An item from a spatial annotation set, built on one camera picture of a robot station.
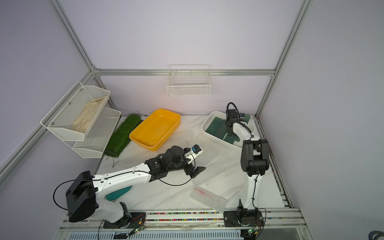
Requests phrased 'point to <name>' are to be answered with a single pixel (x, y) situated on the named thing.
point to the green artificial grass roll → (121, 139)
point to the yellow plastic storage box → (155, 132)
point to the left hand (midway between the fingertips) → (199, 161)
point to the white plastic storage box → (208, 115)
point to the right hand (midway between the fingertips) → (239, 133)
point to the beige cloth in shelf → (84, 121)
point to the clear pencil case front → (213, 201)
